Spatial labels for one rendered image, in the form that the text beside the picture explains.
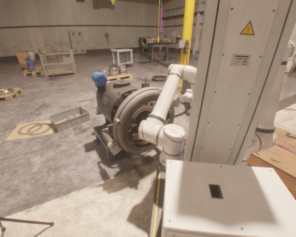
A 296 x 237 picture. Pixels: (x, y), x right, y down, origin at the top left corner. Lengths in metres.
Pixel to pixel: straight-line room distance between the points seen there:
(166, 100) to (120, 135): 0.55
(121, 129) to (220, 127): 0.86
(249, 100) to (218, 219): 0.53
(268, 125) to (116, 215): 1.43
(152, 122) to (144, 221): 0.91
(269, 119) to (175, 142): 0.64
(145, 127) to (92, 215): 1.00
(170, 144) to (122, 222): 0.88
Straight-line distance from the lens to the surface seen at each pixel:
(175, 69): 1.36
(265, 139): 1.26
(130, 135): 1.50
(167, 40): 9.54
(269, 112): 1.21
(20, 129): 3.44
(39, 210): 1.91
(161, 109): 1.14
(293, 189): 1.76
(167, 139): 1.01
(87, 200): 1.77
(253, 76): 0.80
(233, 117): 0.84
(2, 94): 5.53
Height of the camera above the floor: 1.42
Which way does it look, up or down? 29 degrees down
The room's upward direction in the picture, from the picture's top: straight up
